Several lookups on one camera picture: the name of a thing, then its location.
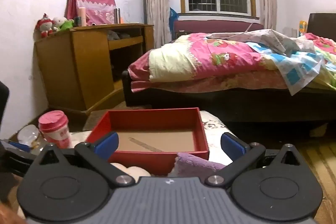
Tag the white floral sheet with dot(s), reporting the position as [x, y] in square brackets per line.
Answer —
[262, 36]

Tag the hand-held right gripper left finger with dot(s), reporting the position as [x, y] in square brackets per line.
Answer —
[106, 145]

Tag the pink bottle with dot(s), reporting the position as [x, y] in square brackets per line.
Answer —
[82, 16]

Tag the dark object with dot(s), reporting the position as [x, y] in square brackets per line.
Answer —
[3, 108]

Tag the pink cartoon quilt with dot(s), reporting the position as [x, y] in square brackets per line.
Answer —
[210, 61]

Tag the dark brown board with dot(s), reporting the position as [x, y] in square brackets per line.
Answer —
[323, 23]

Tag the steel thermos flask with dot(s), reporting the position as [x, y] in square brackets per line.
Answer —
[117, 16]

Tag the pink lidded cup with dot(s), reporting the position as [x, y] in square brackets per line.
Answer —
[55, 129]

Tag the green plush toy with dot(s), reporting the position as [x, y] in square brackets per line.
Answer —
[67, 25]

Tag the red and white plush toy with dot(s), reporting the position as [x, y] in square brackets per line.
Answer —
[45, 27]

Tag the dark cup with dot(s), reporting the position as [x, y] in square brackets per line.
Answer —
[77, 22]

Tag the blue checked blanket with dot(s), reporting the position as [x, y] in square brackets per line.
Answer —
[296, 69]

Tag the maroon padded headboard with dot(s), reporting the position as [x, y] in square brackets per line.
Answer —
[210, 26]

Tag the dark bed frame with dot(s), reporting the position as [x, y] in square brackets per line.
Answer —
[236, 106]

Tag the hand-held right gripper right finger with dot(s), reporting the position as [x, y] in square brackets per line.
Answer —
[232, 145]

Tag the red cardboard box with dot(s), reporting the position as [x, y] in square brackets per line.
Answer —
[147, 162]

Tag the blue bag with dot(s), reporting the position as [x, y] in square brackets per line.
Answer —
[173, 18]

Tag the clear glass jar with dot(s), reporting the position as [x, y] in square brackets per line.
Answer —
[29, 133]

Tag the pink cloth dust cover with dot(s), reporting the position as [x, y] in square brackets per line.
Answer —
[92, 3]

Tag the grey cloth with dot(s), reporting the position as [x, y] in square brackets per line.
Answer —
[115, 35]

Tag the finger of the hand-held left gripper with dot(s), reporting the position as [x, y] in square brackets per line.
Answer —
[19, 146]

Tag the white wall socket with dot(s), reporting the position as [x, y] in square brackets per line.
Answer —
[290, 31]

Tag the cream plush toy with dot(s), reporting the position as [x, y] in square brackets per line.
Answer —
[136, 172]

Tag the wooden desk cabinet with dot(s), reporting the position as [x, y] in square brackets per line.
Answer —
[86, 61]

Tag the yellow carton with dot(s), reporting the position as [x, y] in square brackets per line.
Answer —
[303, 28]

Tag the purple fluffy towel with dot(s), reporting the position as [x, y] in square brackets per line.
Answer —
[194, 165]

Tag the pale ruler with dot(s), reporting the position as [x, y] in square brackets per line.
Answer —
[145, 144]

